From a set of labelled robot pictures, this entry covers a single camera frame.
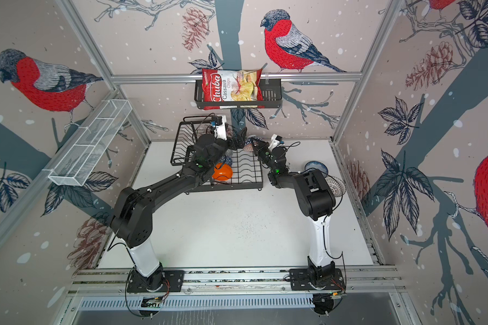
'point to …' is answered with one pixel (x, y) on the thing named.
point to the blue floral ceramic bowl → (318, 165)
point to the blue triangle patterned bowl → (226, 160)
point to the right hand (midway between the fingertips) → (245, 142)
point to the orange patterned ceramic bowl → (249, 143)
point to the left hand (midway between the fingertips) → (237, 125)
